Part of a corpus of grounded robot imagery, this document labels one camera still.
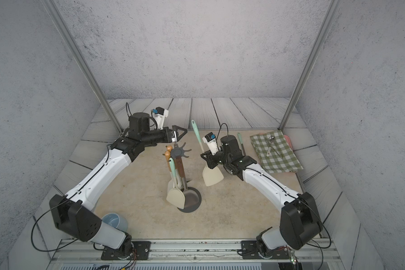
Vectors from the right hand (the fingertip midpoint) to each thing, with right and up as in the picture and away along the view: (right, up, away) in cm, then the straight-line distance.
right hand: (203, 154), depth 79 cm
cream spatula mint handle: (+4, -10, 0) cm, 11 cm away
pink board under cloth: (+55, +6, +32) cm, 64 cm away
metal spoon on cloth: (+45, +9, +35) cm, 57 cm away
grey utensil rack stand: (-5, -20, +1) cm, 20 cm away
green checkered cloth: (+44, -1, +28) cm, 52 cm away
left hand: (-9, +11, -5) cm, 15 cm away
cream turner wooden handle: (-17, -15, +7) cm, 23 cm away
